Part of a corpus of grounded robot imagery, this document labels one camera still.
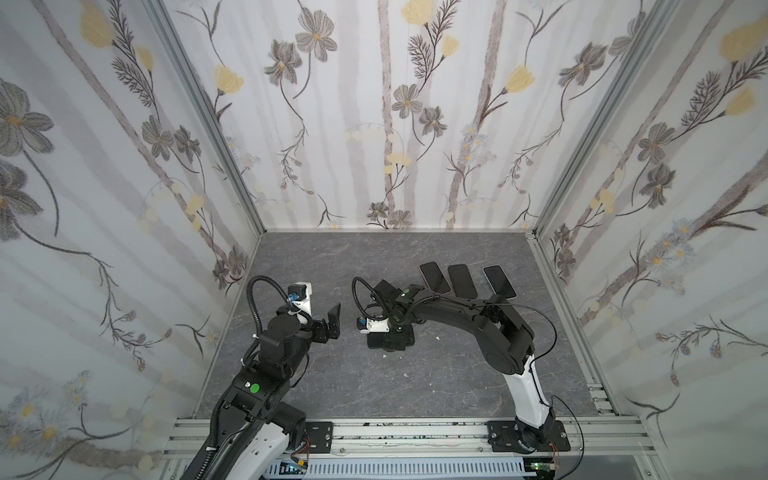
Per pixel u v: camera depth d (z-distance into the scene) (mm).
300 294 585
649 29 707
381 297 754
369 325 819
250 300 501
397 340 805
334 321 637
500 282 1067
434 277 1106
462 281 1075
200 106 827
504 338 528
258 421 475
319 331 628
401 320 798
